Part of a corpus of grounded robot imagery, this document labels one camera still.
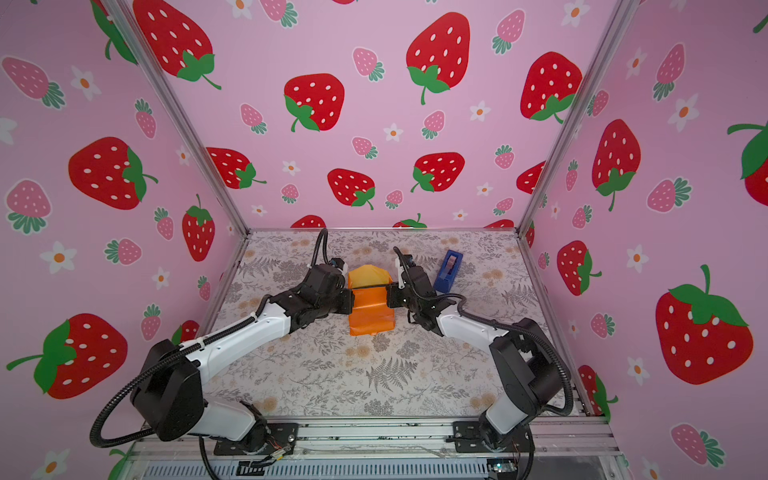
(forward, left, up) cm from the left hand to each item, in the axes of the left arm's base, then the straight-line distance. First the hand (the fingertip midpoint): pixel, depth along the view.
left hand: (357, 296), depth 86 cm
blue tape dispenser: (+16, -29, -8) cm, 34 cm away
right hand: (+2, -7, 0) cm, 7 cm away
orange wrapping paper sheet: (-2, -4, -7) cm, 8 cm away
